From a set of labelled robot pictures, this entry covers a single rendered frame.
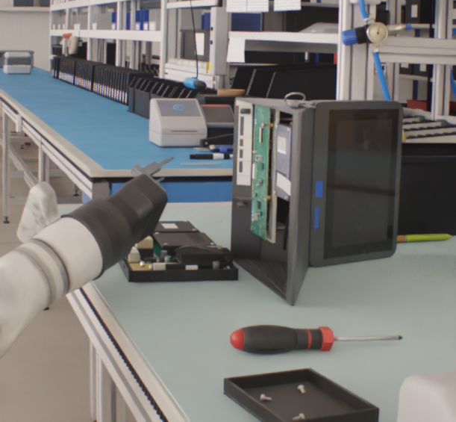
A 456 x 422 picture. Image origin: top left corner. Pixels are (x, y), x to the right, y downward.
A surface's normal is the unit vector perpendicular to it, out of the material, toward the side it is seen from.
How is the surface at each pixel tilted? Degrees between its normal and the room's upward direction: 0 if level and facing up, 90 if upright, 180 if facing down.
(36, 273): 63
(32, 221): 112
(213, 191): 90
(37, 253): 36
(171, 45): 90
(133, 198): 54
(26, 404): 0
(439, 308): 0
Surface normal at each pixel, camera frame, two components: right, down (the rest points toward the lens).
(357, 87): 0.29, 0.15
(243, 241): -0.28, 0.13
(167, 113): 0.17, -0.79
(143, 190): 0.34, -0.65
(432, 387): -0.69, -0.69
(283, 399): 0.03, -0.99
